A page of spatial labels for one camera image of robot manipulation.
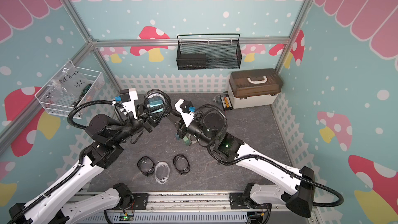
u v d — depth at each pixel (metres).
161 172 0.83
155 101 0.49
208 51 0.96
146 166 0.83
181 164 0.86
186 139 0.92
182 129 0.50
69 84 0.71
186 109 0.46
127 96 0.45
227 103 1.13
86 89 0.74
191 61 0.87
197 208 0.74
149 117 0.48
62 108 0.65
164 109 0.51
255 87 0.97
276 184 0.42
